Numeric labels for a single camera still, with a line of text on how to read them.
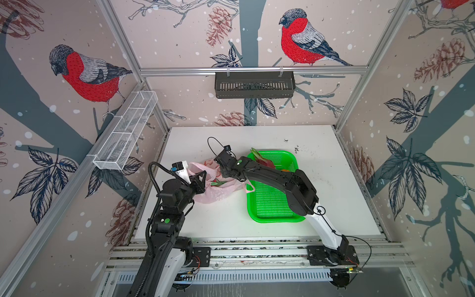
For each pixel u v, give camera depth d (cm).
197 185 66
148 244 49
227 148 84
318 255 73
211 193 83
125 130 79
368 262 70
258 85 106
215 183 90
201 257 73
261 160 95
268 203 88
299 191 58
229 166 72
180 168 65
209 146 74
